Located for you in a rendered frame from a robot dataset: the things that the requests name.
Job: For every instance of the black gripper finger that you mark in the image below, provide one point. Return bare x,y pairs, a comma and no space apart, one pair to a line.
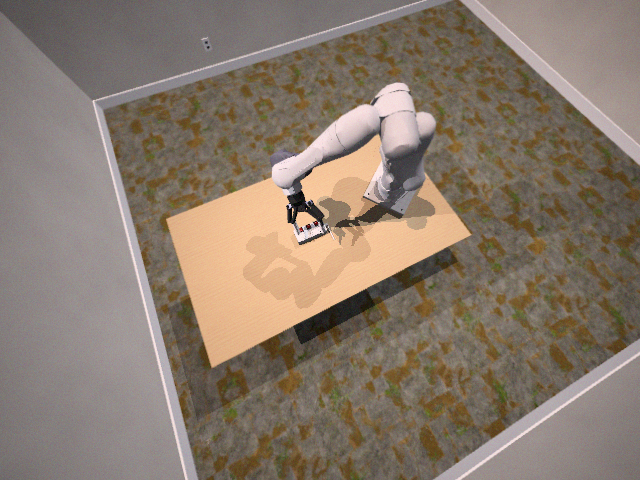
292,219
313,210

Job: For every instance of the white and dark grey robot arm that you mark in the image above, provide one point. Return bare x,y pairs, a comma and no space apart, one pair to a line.
405,136

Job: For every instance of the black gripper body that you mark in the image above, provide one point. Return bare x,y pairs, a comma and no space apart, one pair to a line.
297,200

